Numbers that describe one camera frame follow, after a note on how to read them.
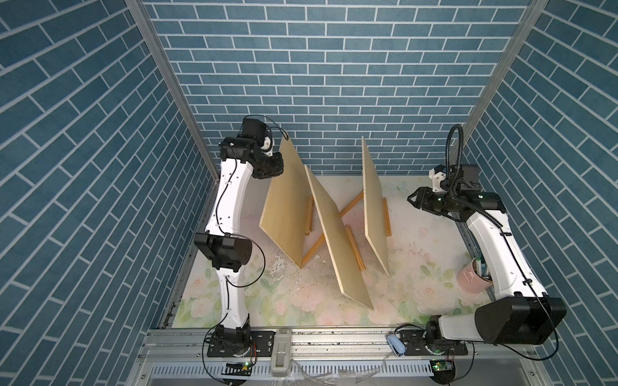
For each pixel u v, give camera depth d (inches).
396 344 28.2
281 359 26.7
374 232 37.5
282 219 32.7
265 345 28.7
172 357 29.1
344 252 34.8
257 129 24.0
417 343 28.9
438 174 27.5
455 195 22.1
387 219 39.1
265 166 26.8
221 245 19.8
